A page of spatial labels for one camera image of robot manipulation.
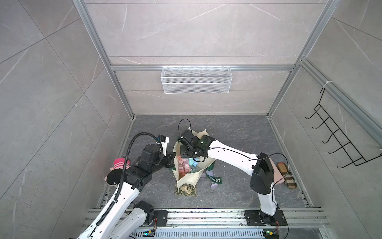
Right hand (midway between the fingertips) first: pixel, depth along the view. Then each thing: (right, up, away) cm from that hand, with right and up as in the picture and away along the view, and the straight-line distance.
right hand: (184, 153), depth 82 cm
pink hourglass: (-1, -9, +3) cm, 10 cm away
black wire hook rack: (+74, +3, -20) cm, 76 cm away
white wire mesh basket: (+7, +47, +18) cm, 51 cm away
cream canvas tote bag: (+7, -8, +3) cm, 11 cm away
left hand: (-3, +2, -9) cm, 10 cm away
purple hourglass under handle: (+15, -12, +3) cm, 20 cm away
